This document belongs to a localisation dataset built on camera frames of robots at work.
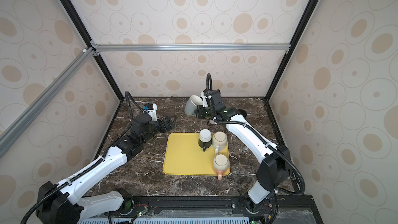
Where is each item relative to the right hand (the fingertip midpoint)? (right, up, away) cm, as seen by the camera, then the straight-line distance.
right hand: (195, 111), depth 80 cm
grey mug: (-2, +4, -2) cm, 5 cm away
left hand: (-11, -3, -5) cm, 12 cm away
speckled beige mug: (+13, -17, +6) cm, 22 cm away
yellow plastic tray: (-8, -26, +10) cm, 29 cm away
